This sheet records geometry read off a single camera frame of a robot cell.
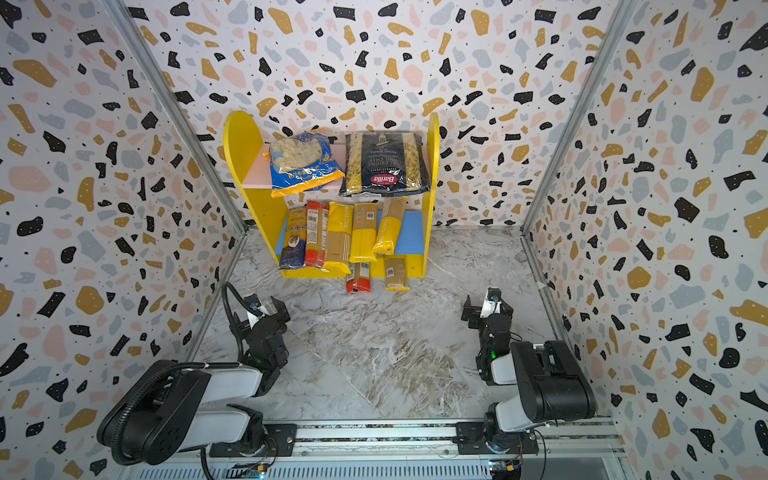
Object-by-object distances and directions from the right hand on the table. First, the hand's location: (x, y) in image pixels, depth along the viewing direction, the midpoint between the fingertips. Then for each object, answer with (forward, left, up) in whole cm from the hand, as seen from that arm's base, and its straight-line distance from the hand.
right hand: (483, 292), depth 90 cm
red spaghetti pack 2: (+10, +39, -7) cm, 41 cm away
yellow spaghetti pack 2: (+19, +37, +5) cm, 42 cm away
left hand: (-7, +66, +4) cm, 66 cm away
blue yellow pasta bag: (+10, +58, +6) cm, 59 cm away
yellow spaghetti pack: (+17, +45, +5) cm, 49 cm away
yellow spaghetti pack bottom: (+23, +29, +6) cm, 37 cm away
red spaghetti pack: (+18, +53, +6) cm, 56 cm away
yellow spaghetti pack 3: (+12, +27, -7) cm, 30 cm away
